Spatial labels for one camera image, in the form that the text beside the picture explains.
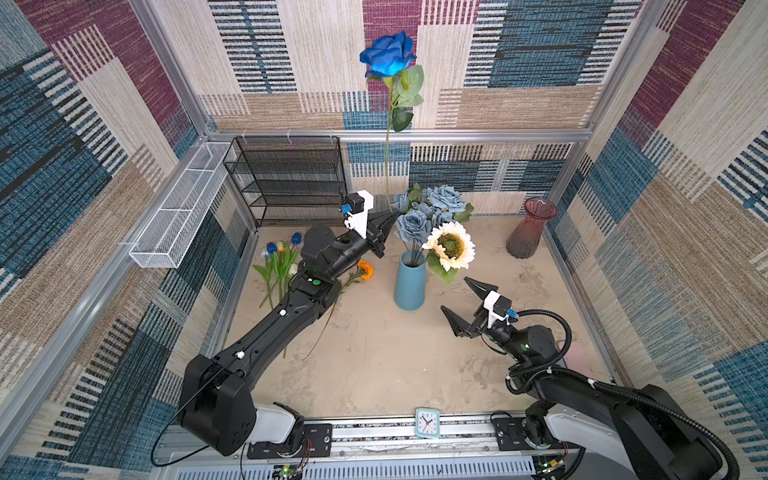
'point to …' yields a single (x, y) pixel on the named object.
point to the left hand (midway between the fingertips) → (399, 208)
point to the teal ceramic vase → (410, 280)
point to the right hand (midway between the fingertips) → (453, 293)
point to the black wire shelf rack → (290, 181)
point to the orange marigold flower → (366, 271)
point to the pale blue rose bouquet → (422, 210)
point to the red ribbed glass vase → (525, 236)
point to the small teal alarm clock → (427, 423)
